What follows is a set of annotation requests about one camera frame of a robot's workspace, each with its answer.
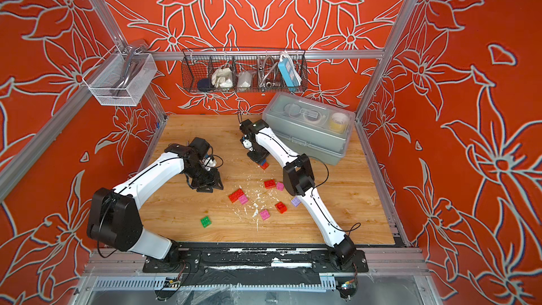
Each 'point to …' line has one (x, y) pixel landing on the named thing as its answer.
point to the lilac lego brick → (295, 202)
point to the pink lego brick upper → (279, 186)
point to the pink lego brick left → (243, 199)
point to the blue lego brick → (264, 161)
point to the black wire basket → (243, 70)
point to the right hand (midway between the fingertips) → (256, 160)
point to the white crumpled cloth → (221, 78)
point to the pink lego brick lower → (265, 214)
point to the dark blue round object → (205, 85)
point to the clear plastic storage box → (317, 129)
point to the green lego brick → (206, 222)
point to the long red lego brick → (236, 195)
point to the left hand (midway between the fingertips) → (219, 186)
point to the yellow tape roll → (338, 123)
